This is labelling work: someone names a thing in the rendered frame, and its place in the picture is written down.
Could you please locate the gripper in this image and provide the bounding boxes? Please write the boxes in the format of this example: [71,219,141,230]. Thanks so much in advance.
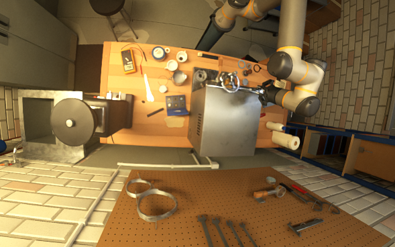
[258,79,284,107]

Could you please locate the silver steam wand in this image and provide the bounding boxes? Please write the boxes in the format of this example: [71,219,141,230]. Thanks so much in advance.
[237,86,264,95]

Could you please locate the silver steam wheel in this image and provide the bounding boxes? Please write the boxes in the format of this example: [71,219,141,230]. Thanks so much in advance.
[219,71,241,94]

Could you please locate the blue open case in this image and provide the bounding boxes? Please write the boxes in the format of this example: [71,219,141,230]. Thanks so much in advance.
[165,94,190,117]

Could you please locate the small white roll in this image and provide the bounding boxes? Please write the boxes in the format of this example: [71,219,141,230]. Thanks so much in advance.
[265,120,286,132]

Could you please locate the silver espresso machine body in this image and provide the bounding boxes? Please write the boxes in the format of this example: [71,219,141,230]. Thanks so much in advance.
[186,66,264,158]

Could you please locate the white paper towel roll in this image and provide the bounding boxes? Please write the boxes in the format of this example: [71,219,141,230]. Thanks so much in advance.
[271,130,301,152]

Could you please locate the black strip with beige end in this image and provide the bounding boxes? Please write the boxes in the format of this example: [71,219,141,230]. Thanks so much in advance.
[196,51,219,61]

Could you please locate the dark office chair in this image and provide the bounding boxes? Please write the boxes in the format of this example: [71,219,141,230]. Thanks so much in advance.
[242,13,281,38]

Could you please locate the silver milk pitcher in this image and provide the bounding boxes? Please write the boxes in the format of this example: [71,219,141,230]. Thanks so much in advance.
[170,70,188,87]

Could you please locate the beige cloth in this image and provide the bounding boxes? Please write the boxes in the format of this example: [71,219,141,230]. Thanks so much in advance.
[163,115,186,129]

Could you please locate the brown wooden shelf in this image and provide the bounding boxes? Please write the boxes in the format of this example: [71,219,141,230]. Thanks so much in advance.
[302,0,343,36]

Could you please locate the black flat bar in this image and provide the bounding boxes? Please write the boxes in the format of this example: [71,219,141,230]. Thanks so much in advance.
[146,107,165,118]

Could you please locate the blue tape roll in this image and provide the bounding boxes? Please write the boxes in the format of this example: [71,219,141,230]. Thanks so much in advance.
[151,46,167,62]

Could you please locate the white brush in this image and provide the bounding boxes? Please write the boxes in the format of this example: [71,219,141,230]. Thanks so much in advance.
[143,73,156,103]

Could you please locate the brown pegboard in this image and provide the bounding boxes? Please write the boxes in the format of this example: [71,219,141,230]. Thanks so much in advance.
[96,166,392,247]

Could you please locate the blue shelf unit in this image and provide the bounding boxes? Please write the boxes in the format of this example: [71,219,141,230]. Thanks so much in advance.
[276,120,395,209]

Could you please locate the grey try square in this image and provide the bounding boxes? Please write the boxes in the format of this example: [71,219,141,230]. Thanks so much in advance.
[287,217,325,238]

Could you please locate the yellow multimeter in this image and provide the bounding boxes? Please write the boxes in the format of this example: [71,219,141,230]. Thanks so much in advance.
[120,48,137,75]

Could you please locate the grey wrench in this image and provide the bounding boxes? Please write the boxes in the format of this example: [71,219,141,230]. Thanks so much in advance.
[196,213,215,247]
[225,219,245,247]
[211,216,231,247]
[238,221,258,247]

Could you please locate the dark round stool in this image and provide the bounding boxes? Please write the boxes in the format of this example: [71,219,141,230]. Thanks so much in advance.
[89,0,139,42]

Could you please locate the black coffee grinder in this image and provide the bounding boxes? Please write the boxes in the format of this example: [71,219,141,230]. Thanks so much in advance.
[50,93,135,147]

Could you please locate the silver metal sink box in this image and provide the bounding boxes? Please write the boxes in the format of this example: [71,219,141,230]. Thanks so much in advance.
[17,89,93,164]

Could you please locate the grey cabinet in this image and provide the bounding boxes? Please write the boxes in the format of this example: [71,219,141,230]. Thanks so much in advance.
[0,0,78,91]

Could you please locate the silver faucet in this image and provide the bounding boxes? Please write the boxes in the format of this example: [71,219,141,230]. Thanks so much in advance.
[11,141,24,168]

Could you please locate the orange handled tool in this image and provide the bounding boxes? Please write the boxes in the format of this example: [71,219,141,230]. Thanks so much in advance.
[252,184,288,204]

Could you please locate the red handled pliers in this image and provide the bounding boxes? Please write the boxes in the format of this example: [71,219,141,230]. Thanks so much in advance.
[290,184,341,215]

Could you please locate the large silver hose clamp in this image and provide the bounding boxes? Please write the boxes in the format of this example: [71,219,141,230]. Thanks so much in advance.
[135,187,179,230]

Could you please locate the long white cable duct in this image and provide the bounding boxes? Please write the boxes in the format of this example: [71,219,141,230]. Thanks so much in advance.
[62,166,121,247]

